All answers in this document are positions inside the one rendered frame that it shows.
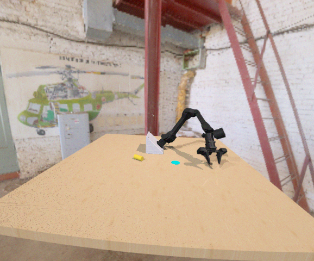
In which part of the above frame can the yellow cylinder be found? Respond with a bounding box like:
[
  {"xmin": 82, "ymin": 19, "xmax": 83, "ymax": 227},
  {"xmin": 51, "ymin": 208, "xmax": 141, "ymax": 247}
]
[{"xmin": 134, "ymin": 154, "xmax": 143, "ymax": 161}]

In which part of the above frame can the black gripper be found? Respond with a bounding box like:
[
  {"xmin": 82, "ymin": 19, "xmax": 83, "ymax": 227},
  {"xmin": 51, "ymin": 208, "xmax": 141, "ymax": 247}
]
[{"xmin": 197, "ymin": 140, "xmax": 227, "ymax": 164}]

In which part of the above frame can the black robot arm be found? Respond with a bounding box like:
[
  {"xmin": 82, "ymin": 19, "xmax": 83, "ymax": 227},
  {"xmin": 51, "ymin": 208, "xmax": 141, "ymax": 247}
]
[{"xmin": 157, "ymin": 108, "xmax": 226, "ymax": 148}]

